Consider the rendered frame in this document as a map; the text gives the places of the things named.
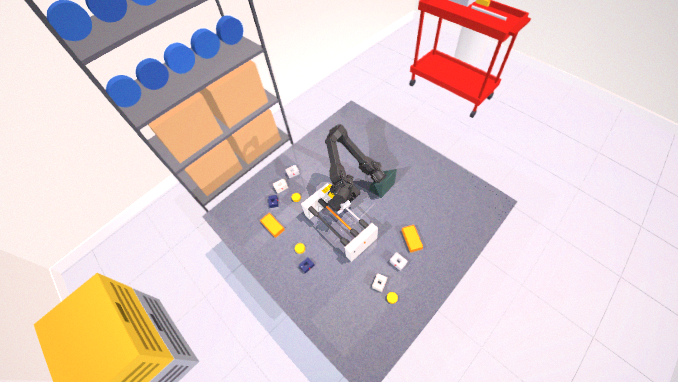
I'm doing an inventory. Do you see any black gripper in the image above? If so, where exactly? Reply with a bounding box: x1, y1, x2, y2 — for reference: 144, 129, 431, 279
327, 186, 360, 212

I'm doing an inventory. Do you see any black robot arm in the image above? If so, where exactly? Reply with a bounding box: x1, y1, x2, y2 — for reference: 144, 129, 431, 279
325, 124, 387, 204

